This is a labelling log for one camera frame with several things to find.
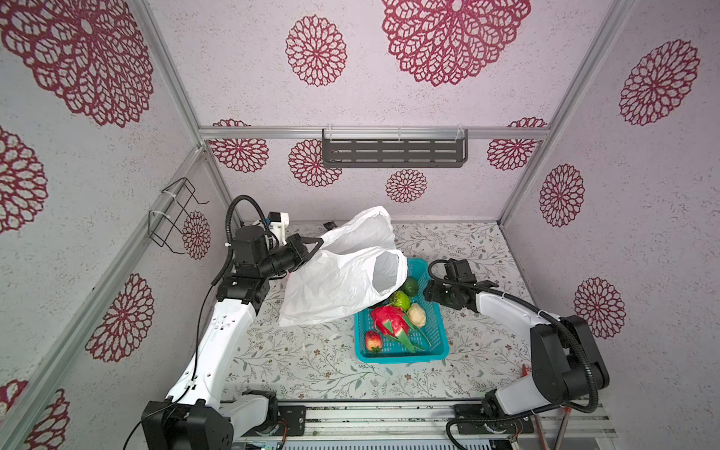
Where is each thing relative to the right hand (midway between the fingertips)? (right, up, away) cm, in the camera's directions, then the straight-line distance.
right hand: (433, 289), depth 93 cm
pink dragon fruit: (-15, -8, -9) cm, 19 cm away
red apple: (-20, -14, -9) cm, 26 cm away
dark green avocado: (-7, 0, +4) cm, 8 cm away
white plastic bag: (-25, +9, -29) cm, 39 cm away
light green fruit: (-11, -3, -3) cm, 12 cm away
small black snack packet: (-37, +23, +24) cm, 50 cm away
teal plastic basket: (-14, -19, -7) cm, 24 cm away
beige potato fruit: (-6, -7, -5) cm, 11 cm away
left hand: (-34, +15, -21) cm, 43 cm away
